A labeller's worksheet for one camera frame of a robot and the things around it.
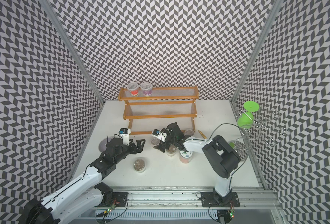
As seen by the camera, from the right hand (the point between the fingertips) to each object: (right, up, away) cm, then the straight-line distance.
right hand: (158, 140), depth 90 cm
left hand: (-11, +1, -8) cm, 13 cm away
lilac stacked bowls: (-35, -1, -3) cm, 35 cm away
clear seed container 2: (-1, 0, -1) cm, 2 cm away
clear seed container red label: (-13, +32, -10) cm, 36 cm away
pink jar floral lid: (+17, -8, -9) cm, 21 cm away
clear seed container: (-5, +33, -10) cm, 34 cm away
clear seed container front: (-10, -12, -10) cm, 18 cm away
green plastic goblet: (+50, +14, -14) cm, 54 cm away
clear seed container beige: (+9, -5, -5) cm, 12 cm away
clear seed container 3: (+21, +5, +3) cm, 22 cm away
